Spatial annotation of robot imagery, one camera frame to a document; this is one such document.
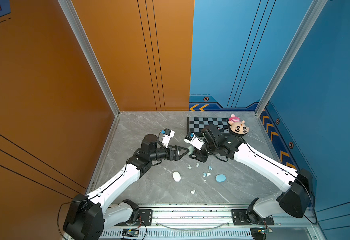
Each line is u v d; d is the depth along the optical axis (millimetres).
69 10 699
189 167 892
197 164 913
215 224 719
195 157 683
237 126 1003
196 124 1089
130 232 719
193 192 808
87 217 392
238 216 725
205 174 870
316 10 705
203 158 667
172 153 668
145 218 734
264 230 705
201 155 667
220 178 849
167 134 692
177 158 644
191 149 706
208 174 870
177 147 656
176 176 852
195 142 667
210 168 892
